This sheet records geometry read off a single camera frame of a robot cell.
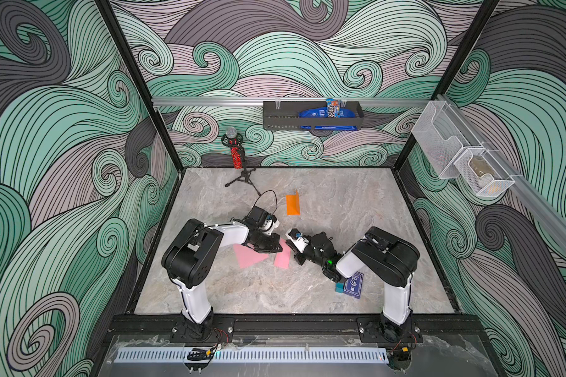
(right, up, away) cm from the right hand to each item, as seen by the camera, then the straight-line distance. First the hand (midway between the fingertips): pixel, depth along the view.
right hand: (290, 240), depth 93 cm
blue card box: (+22, -13, -12) cm, 28 cm away
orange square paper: (+2, +13, +13) cm, 19 cm away
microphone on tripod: (-25, +42, +6) cm, 49 cm away
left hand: (-4, -2, -2) cm, 5 cm away
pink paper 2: (-3, -6, -5) cm, 9 cm away
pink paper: (-17, -5, -4) cm, 18 cm away
